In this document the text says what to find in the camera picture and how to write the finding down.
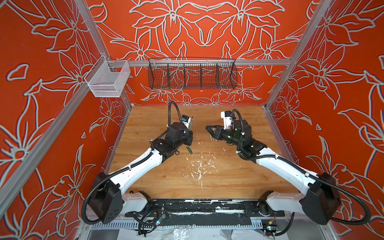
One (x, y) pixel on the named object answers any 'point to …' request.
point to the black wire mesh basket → (192, 73)
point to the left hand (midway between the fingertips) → (190, 129)
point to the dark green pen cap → (189, 150)
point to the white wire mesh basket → (107, 79)
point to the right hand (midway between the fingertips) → (204, 128)
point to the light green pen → (211, 138)
